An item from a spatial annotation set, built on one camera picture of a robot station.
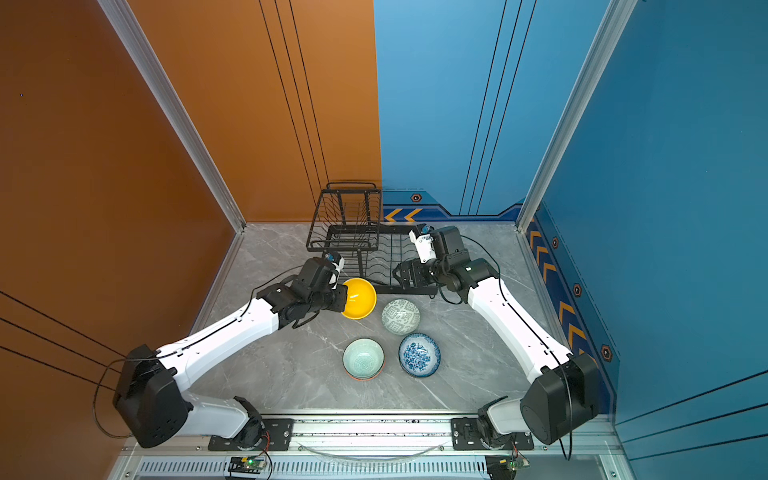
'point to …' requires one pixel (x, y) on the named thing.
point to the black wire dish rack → (347, 221)
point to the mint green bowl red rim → (363, 359)
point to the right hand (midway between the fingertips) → (408, 268)
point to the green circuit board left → (247, 464)
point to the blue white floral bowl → (419, 355)
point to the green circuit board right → (501, 467)
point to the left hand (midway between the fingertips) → (347, 290)
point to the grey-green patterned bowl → (400, 316)
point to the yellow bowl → (361, 298)
